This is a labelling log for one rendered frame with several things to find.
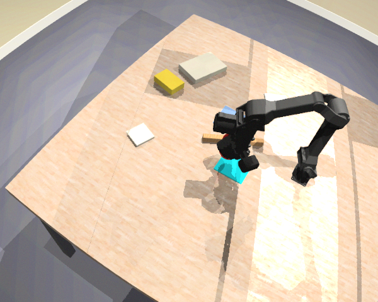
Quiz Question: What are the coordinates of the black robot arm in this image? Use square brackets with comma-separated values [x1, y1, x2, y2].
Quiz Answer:
[213, 91, 350, 187]

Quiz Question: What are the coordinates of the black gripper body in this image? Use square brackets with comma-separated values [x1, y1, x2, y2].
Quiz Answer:
[234, 131, 260, 174]

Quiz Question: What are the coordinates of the tan wooden bar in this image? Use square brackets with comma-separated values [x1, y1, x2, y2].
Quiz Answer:
[202, 133, 264, 147]

